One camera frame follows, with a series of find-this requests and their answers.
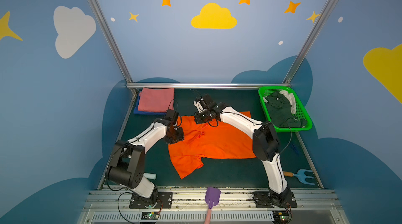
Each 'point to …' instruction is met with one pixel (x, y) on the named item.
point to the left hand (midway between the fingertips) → (184, 138)
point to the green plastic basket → (301, 111)
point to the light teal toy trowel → (150, 176)
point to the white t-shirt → (292, 99)
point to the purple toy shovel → (212, 196)
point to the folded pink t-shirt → (156, 100)
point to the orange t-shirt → (214, 140)
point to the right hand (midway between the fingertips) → (195, 118)
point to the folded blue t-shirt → (136, 111)
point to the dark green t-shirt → (281, 111)
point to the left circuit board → (145, 215)
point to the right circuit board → (281, 216)
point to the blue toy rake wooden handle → (301, 175)
